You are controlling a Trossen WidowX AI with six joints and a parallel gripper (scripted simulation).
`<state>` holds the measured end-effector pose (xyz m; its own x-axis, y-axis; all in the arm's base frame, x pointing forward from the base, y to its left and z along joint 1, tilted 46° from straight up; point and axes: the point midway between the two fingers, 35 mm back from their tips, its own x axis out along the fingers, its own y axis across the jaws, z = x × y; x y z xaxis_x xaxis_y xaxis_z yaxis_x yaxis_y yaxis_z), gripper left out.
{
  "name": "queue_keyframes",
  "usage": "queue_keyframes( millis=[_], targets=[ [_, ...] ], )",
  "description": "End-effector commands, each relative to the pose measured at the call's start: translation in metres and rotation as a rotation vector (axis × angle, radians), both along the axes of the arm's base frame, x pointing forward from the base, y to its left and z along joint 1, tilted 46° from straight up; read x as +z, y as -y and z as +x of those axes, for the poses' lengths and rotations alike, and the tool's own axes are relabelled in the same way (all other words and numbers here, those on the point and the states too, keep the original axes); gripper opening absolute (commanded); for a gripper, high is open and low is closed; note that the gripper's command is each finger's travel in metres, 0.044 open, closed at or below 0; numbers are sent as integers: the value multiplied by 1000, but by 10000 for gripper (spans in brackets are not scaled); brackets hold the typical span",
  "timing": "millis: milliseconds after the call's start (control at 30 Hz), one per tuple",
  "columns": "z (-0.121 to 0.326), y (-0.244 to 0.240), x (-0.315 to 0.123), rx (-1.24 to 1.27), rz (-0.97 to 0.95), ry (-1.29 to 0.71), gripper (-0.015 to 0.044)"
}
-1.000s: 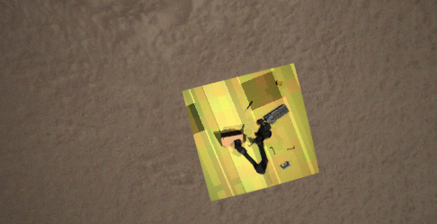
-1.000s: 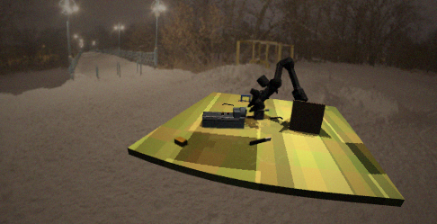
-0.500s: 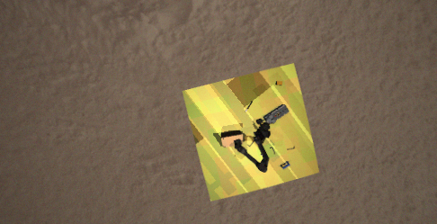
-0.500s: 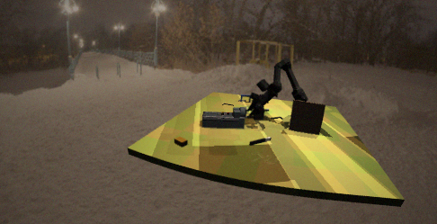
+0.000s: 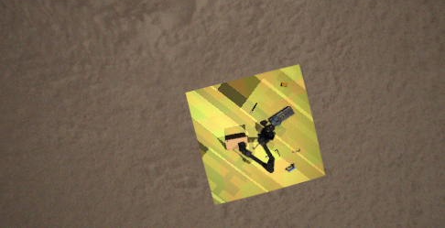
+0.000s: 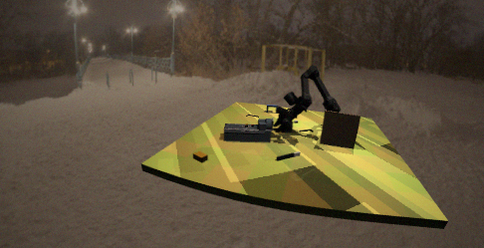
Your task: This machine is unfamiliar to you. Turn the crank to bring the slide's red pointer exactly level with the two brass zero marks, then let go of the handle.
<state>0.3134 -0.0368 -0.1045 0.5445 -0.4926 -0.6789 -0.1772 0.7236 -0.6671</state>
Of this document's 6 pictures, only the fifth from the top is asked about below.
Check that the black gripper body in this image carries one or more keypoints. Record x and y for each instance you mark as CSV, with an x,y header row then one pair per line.
x,y
263,123

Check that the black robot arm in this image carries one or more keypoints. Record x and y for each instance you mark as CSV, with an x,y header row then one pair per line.
x,y
270,165

